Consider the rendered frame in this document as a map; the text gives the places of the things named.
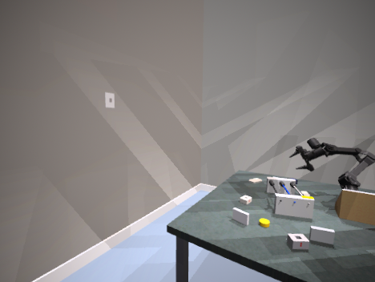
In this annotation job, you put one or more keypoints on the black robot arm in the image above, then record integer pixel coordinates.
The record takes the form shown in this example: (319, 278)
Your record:
(348, 180)

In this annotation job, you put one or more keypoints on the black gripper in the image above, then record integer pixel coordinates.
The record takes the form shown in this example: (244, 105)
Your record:
(307, 156)

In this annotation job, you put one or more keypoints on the yellow flat disc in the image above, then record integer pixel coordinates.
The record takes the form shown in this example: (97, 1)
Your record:
(264, 223)

